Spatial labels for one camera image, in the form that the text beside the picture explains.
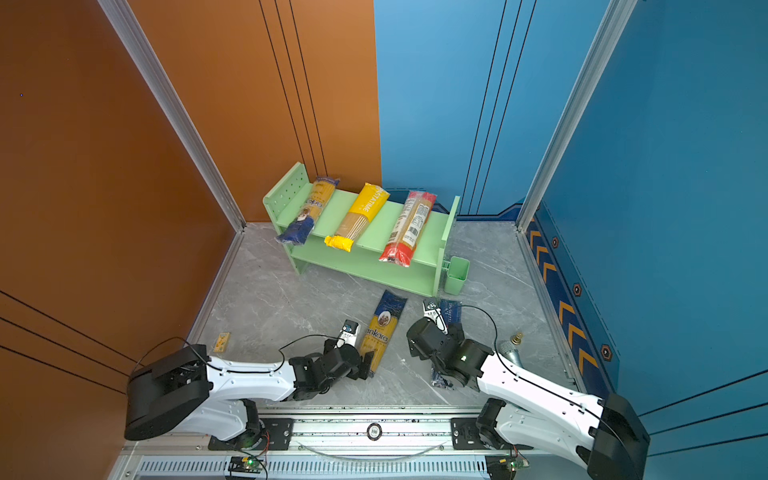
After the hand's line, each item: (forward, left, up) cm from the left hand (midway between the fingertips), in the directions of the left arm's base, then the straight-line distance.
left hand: (363, 350), depth 85 cm
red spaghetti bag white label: (+28, -14, +29) cm, 43 cm away
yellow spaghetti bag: (+25, +2, +29) cm, 38 cm away
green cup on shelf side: (+27, -30, +1) cm, 41 cm away
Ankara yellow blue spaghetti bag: (+7, -5, +1) cm, 9 cm away
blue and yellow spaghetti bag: (+21, +16, +28) cm, 39 cm away
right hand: (+2, -17, +8) cm, 19 cm away
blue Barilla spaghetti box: (+12, -27, +2) cm, 29 cm away
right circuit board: (-27, -36, -3) cm, 44 cm away
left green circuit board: (-27, +27, -4) cm, 38 cm away
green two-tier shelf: (+36, +24, +26) cm, 50 cm away
